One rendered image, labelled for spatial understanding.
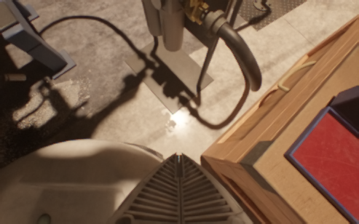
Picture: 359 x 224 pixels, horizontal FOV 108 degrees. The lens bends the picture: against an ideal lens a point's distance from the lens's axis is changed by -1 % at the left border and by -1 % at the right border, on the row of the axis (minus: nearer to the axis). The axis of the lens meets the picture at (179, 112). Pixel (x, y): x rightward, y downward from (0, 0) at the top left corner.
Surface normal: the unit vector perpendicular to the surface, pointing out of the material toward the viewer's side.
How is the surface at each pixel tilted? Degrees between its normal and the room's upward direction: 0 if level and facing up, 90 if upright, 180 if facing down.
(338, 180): 0
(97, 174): 7
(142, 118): 0
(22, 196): 73
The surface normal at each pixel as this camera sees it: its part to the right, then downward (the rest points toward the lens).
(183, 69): 0.02, -0.26
